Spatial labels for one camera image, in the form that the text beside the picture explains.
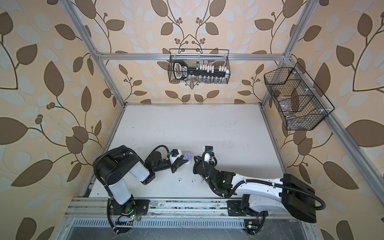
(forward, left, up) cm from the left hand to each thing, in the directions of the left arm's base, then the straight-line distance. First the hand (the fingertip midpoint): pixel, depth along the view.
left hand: (184, 157), depth 85 cm
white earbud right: (-12, -5, -6) cm, 14 cm away
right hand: (-3, -6, +5) cm, 8 cm away
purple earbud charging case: (0, -2, +1) cm, 2 cm away
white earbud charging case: (-2, -3, -4) cm, 5 cm away
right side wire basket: (+16, -59, +28) cm, 68 cm away
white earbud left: (-11, +2, -7) cm, 13 cm away
